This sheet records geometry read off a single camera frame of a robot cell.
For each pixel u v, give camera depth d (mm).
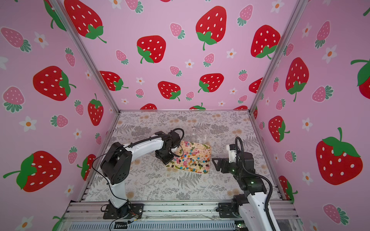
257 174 561
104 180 690
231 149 685
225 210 731
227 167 674
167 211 751
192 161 918
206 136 950
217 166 692
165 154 765
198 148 982
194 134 948
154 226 701
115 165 494
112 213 639
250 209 601
